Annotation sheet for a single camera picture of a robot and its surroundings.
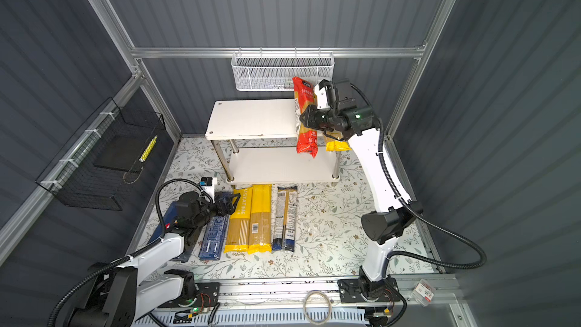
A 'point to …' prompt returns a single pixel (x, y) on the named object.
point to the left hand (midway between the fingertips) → (232, 195)
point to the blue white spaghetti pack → (285, 219)
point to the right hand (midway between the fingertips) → (307, 115)
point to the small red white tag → (424, 292)
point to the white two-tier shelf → (265, 119)
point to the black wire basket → (98, 167)
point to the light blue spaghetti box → (214, 238)
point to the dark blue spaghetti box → (167, 218)
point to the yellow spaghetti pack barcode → (260, 230)
